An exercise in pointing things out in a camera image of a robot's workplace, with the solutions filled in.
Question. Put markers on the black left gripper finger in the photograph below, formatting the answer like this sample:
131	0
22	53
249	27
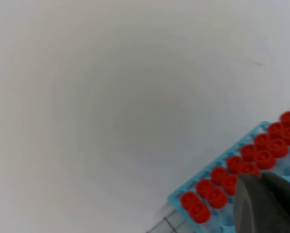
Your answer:
262	204

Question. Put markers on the front row tube four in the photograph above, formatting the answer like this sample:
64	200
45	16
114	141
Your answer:
249	168

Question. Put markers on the back row tube six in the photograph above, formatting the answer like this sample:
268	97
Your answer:
261	141

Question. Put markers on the row tube five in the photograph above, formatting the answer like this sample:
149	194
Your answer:
248	152
264	160

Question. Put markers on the front row tube two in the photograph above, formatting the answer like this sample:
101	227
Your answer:
216	198

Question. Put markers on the back row tube three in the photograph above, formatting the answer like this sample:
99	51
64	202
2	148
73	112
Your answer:
218	175

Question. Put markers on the front row tube six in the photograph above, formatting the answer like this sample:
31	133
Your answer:
278	148

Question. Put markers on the blue test tube rack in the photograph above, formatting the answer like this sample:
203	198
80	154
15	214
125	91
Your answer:
222	220

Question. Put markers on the back row tube five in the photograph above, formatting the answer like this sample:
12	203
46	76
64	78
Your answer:
248	152

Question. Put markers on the row tube two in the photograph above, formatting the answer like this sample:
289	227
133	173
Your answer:
203	187
216	198

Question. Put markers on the back row tube two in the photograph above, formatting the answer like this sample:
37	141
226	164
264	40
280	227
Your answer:
203	187

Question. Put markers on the back row tube seven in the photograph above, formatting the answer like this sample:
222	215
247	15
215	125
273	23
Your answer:
275	130

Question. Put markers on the back row tube one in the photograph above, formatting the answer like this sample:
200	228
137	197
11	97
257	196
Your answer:
188	198

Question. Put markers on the front row tube five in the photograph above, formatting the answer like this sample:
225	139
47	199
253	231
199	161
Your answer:
264	160

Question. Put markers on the row tube three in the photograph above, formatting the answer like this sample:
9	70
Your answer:
218	175
229	184

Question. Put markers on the row tube six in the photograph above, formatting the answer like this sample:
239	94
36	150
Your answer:
261	141
278	148

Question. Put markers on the row tube four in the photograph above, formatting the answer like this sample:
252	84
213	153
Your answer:
249	168
234	163

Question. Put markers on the white grid-pattern cloth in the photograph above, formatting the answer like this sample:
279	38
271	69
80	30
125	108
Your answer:
169	223

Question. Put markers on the back row tube four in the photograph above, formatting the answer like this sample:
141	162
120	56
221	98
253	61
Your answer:
234	163

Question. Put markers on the front row tube three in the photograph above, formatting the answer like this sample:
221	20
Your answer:
229	184

